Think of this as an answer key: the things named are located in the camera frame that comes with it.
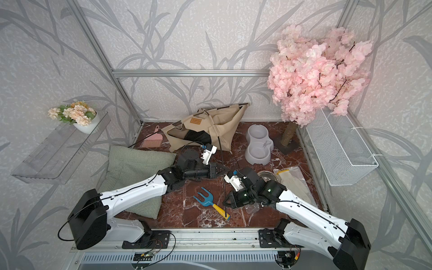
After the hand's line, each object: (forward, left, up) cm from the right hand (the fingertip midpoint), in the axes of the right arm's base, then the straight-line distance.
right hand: (223, 203), depth 70 cm
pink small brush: (+44, +45, -12) cm, 64 cm away
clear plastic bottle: (+1, -13, -10) cm, 16 cm away
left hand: (+12, -2, +7) cm, 14 cm away
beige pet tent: (+32, +2, +14) cm, 35 cm away
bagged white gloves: (+16, -38, -14) cm, 43 cm away
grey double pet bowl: (+39, -22, -12) cm, 46 cm away
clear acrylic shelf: (+15, +66, +17) cm, 70 cm away
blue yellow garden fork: (+5, +8, -13) cm, 15 cm away
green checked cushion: (+24, +55, -10) cm, 60 cm away
